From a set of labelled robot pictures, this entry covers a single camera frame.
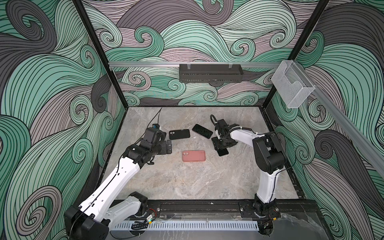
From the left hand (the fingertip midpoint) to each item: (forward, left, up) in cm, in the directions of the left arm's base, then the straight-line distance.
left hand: (163, 143), depth 77 cm
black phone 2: (+7, -30, -9) cm, 32 cm away
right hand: (+9, -35, -18) cm, 40 cm away
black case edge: (-7, -2, +7) cm, 10 cm away
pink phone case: (+2, -17, -19) cm, 25 cm away
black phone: (+5, -35, -18) cm, 40 cm away
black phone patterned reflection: (+22, -23, -19) cm, 37 cm away
